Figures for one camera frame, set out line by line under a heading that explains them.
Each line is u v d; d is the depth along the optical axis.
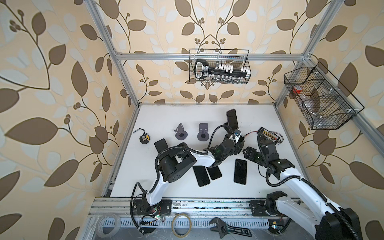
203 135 1.02
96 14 0.74
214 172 0.86
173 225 0.67
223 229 0.68
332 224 0.39
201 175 0.84
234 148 0.76
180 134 0.99
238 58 0.91
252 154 0.75
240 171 0.90
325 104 0.73
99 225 0.68
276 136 1.00
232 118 0.96
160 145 0.87
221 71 0.84
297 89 0.87
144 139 0.98
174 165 0.52
